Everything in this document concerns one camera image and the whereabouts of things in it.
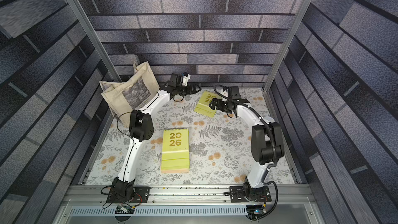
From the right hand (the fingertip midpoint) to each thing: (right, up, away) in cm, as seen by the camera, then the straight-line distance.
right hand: (216, 104), depth 95 cm
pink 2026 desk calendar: (-24, -35, -14) cm, 45 cm away
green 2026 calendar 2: (-8, -2, +15) cm, 17 cm away
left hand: (-12, +11, +5) cm, 17 cm away
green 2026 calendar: (-24, -25, -12) cm, 36 cm away
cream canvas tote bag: (-52, +8, -3) cm, 52 cm away
